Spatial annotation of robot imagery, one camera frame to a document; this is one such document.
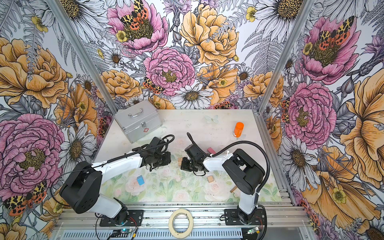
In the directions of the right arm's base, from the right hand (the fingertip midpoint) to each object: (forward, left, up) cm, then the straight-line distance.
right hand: (181, 171), depth 90 cm
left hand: (+3, +7, +4) cm, 8 cm away
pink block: (+12, -18, +2) cm, 22 cm away
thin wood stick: (-11, -29, -1) cm, 31 cm away
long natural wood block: (+7, +1, 0) cm, 7 cm away
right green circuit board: (-30, -35, -1) cm, 45 cm away
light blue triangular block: (-4, +23, 0) cm, 24 cm away
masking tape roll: (-31, -2, +2) cm, 31 cm away
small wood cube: (-5, -17, 0) cm, 17 cm away
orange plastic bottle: (+26, -38, +6) cm, 46 cm away
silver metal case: (+28, +27, +15) cm, 42 cm away
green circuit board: (-28, +24, +1) cm, 37 cm away
